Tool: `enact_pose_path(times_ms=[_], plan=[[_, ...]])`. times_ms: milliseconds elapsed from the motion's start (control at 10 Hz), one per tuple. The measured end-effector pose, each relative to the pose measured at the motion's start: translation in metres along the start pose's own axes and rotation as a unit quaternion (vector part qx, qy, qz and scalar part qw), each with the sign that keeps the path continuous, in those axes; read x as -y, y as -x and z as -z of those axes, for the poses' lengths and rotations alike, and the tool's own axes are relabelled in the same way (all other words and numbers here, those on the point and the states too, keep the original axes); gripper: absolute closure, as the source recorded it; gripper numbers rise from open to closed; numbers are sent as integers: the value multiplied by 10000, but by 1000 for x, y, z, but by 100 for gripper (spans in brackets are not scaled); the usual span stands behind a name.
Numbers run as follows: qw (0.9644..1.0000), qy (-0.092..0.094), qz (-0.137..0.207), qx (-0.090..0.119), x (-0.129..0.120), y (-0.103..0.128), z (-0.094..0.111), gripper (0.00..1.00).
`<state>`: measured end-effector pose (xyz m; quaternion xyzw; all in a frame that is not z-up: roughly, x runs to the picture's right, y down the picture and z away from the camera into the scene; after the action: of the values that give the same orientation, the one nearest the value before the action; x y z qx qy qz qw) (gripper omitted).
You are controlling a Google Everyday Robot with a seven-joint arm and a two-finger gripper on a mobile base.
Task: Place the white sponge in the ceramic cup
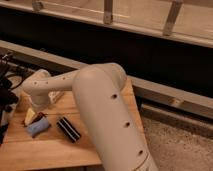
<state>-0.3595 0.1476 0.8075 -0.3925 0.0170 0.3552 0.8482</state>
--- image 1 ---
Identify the brown red snack bar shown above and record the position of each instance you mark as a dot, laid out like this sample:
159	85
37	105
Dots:
40	116

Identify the black white striped bar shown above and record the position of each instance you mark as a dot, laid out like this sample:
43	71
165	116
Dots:
68	129

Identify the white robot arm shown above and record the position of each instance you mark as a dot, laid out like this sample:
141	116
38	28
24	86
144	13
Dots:
97	93

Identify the metal frame rail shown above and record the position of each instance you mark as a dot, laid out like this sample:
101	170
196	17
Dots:
189	21

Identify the black camera equipment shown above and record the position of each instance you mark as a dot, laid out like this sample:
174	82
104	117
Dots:
7	97

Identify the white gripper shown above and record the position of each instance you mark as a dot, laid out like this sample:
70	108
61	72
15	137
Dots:
31	116

